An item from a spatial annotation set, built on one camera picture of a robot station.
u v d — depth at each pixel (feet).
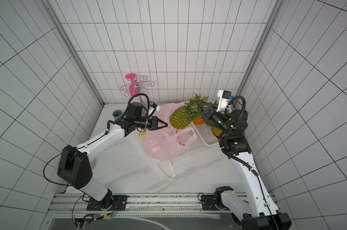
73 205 2.37
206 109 1.82
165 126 2.49
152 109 2.44
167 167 2.79
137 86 3.03
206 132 3.36
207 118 1.80
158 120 2.40
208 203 2.37
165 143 2.66
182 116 2.08
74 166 1.43
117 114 3.52
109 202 2.20
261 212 1.22
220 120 1.78
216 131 3.09
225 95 1.77
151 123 2.32
